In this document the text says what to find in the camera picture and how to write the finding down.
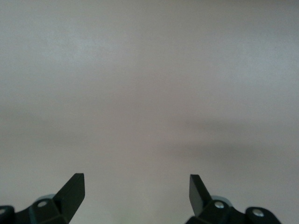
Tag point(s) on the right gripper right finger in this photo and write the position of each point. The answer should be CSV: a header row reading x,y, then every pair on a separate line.
x,y
201,200

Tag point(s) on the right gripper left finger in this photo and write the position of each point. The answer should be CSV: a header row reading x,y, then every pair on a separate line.
x,y
72,196

